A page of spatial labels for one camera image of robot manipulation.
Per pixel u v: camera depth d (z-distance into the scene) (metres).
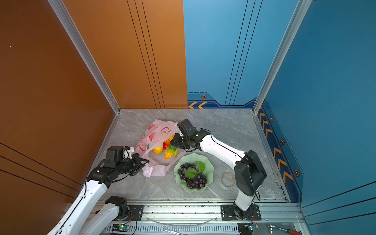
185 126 0.63
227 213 0.72
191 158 0.88
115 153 0.59
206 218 0.72
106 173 0.54
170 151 0.79
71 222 0.42
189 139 0.63
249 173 0.45
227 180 0.84
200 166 0.81
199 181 0.76
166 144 0.83
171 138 0.79
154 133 0.85
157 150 0.92
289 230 0.67
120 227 0.71
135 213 0.74
